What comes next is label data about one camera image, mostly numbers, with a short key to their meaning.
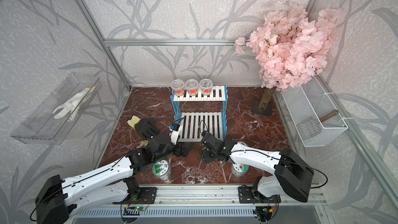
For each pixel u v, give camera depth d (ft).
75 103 2.10
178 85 2.48
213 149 2.06
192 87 2.48
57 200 1.30
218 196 2.46
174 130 2.18
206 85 2.48
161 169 2.42
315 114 1.99
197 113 3.38
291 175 1.36
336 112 2.03
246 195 2.40
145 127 3.15
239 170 2.42
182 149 2.22
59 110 2.18
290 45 2.24
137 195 2.16
